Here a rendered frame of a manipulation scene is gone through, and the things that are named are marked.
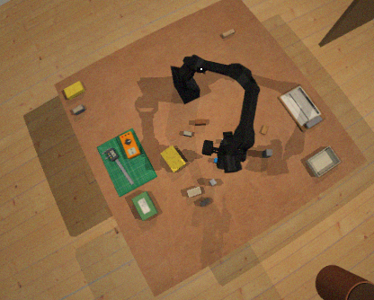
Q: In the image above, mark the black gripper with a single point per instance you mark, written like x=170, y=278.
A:
x=208, y=149

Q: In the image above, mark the orange rectangular block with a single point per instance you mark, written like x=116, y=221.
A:
x=130, y=145

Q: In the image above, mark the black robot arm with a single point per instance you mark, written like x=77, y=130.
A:
x=244, y=133

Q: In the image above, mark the grey digital caliper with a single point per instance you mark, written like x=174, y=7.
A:
x=113, y=155

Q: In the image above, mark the green cutting mat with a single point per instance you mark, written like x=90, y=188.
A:
x=139, y=169

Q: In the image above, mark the yellow rectangular block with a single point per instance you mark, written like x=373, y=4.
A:
x=73, y=90
x=173, y=159

